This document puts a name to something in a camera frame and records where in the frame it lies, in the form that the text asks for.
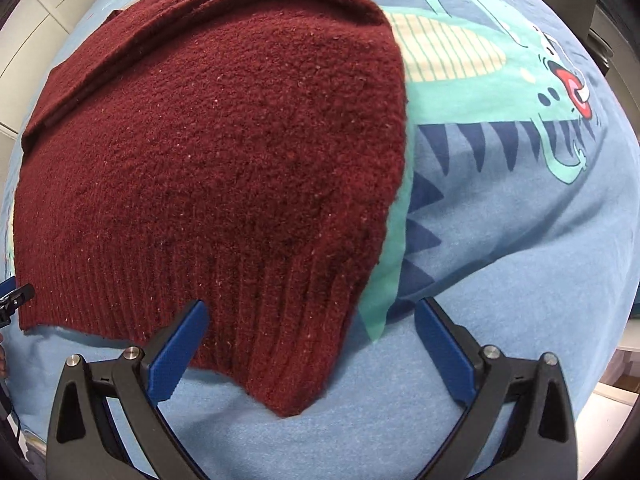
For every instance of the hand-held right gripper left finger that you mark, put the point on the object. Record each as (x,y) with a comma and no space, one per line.
(175,347)

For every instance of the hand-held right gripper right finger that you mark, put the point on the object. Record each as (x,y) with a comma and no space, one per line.
(447,350)

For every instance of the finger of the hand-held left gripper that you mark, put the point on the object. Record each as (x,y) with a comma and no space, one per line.
(17,297)

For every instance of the dark red knitted sweater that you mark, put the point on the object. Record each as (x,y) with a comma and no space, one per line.
(215,160)

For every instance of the blue printed bed sheet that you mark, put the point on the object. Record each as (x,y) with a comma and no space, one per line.
(500,260)

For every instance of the white wardrobe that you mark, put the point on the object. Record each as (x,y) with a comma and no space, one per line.
(40,20)

